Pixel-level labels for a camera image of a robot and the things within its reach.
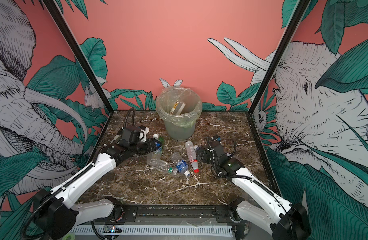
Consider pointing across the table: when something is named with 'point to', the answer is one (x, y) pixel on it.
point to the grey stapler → (116, 139)
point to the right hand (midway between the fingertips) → (201, 151)
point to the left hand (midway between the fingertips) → (159, 143)
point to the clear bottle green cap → (161, 166)
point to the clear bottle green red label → (177, 108)
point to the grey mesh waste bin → (175, 132)
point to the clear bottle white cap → (195, 146)
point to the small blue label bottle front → (153, 158)
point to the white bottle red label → (192, 155)
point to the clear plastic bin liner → (191, 112)
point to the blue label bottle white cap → (181, 165)
